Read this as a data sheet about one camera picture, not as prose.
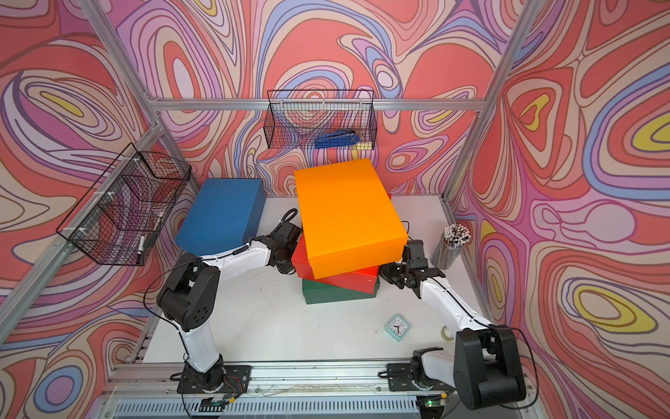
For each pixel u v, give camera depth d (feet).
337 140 2.96
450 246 2.80
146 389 2.40
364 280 2.29
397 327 2.64
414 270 2.16
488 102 2.85
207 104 2.89
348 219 2.18
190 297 1.61
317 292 2.63
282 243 2.45
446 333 2.66
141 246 2.38
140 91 2.74
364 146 2.76
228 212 3.49
